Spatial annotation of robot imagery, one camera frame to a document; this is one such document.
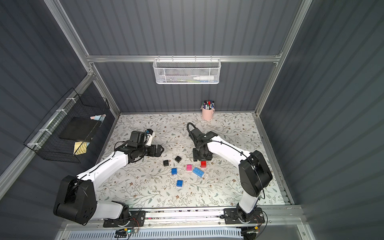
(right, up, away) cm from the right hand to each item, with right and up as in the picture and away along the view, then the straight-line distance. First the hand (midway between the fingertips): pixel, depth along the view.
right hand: (198, 160), depth 85 cm
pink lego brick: (-6, -6, +5) cm, 9 cm away
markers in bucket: (+8, +36, +23) cm, 43 cm away
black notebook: (-62, +18, -9) cm, 65 cm away
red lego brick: (+3, -3, +4) cm, 6 cm away
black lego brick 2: (-13, -1, +8) cm, 15 cm away
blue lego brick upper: (-15, -7, +3) cm, 17 cm away
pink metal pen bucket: (+7, +29, +28) cm, 41 cm away
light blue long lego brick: (0, -8, +3) cm, 8 cm away
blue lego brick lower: (-11, -13, -2) cm, 17 cm away
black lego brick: (-20, -3, +6) cm, 21 cm away
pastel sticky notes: (-55, +24, -4) cm, 60 cm away
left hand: (-24, +6, +2) cm, 25 cm away
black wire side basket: (-65, +13, -23) cm, 70 cm away
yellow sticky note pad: (-49, +11, -24) cm, 56 cm away
